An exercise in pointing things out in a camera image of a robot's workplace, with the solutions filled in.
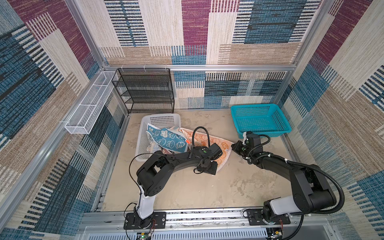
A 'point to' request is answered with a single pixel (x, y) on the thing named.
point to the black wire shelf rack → (145, 90)
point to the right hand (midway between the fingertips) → (231, 146)
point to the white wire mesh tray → (83, 120)
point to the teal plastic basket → (262, 119)
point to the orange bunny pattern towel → (196, 139)
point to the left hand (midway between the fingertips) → (212, 168)
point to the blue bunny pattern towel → (167, 139)
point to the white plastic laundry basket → (159, 120)
